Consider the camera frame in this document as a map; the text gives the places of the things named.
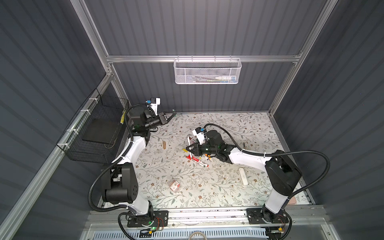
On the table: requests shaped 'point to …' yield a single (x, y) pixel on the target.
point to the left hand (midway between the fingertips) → (175, 113)
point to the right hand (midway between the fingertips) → (188, 149)
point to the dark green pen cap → (173, 110)
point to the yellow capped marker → (185, 150)
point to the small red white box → (175, 186)
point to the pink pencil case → (292, 201)
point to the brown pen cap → (164, 145)
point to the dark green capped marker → (189, 147)
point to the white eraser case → (243, 177)
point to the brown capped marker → (244, 145)
